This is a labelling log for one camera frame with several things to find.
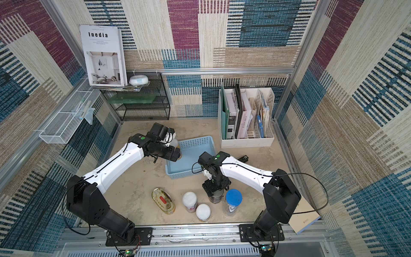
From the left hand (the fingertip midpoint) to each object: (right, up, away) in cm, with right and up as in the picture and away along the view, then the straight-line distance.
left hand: (171, 152), depth 85 cm
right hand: (+22, -18, -4) cm, 29 cm away
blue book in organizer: (+49, +16, +10) cm, 53 cm away
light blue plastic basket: (+8, -1, +17) cm, 19 cm away
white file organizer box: (+50, +27, +9) cm, 58 cm away
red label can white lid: (+11, -21, -12) cm, 26 cm away
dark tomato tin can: (+23, -20, -9) cm, 32 cm away
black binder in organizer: (+37, +26, +4) cm, 45 cm away
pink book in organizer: (+39, +19, 0) cm, 43 cm away
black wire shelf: (-21, +32, +18) cm, 42 cm away
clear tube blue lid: (+29, -16, -19) cm, 38 cm away
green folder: (+27, +19, -3) cm, 34 cm away
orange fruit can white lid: (+17, -26, -11) cm, 33 cm away
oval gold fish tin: (-3, -24, -3) cm, 25 cm away
